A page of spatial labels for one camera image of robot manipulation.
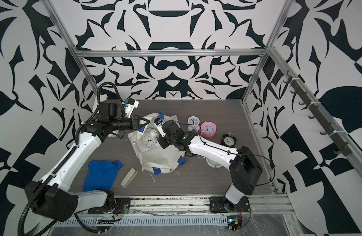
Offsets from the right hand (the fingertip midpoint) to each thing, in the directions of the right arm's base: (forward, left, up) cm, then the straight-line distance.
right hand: (159, 133), depth 82 cm
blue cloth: (-19, +31, -12) cm, 38 cm away
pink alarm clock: (+12, -30, -15) cm, 36 cm away
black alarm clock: (+3, -41, -14) cm, 44 cm away
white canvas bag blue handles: (-12, +2, -10) cm, 15 cm away
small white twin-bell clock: (+19, -19, -15) cm, 31 cm away
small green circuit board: (-39, -37, -19) cm, 57 cm away
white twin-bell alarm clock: (-2, +7, -4) cm, 8 cm away
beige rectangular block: (-19, +17, -13) cm, 29 cm away
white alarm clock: (-12, -29, -15) cm, 35 cm away
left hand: (+1, +5, +11) cm, 12 cm away
